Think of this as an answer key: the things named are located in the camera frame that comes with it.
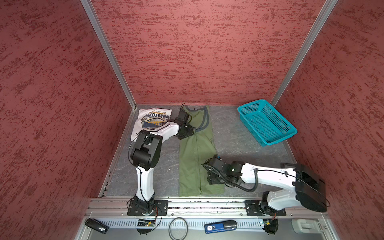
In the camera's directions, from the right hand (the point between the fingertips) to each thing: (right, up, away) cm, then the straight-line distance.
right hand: (213, 183), depth 79 cm
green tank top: (-10, +14, +15) cm, 23 cm away
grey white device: (+43, -15, -11) cm, 47 cm away
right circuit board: (+27, -17, -9) cm, 33 cm away
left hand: (-13, +24, +19) cm, 33 cm away
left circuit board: (-35, -18, -7) cm, 40 cm away
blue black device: (+2, -14, -13) cm, 19 cm away
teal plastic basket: (+44, +31, +31) cm, 62 cm away
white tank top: (-38, +34, +28) cm, 58 cm away
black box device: (-55, -14, -12) cm, 59 cm away
